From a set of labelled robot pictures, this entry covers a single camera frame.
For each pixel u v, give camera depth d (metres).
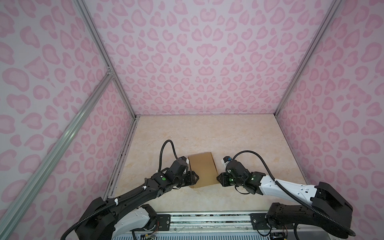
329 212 0.41
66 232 0.37
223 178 0.73
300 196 0.46
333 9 0.69
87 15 0.71
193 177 0.73
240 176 0.63
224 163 0.78
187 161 0.79
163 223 0.73
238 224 0.74
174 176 0.62
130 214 0.57
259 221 0.73
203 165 0.88
